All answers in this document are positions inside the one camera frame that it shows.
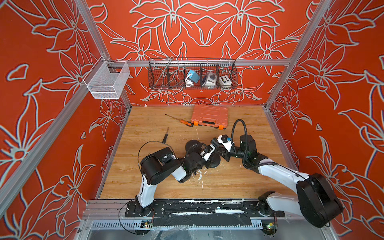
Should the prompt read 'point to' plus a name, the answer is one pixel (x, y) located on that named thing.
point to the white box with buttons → (225, 81)
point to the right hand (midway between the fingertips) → (212, 147)
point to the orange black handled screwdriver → (185, 122)
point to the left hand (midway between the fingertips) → (215, 151)
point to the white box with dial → (211, 79)
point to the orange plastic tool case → (210, 115)
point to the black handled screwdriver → (165, 136)
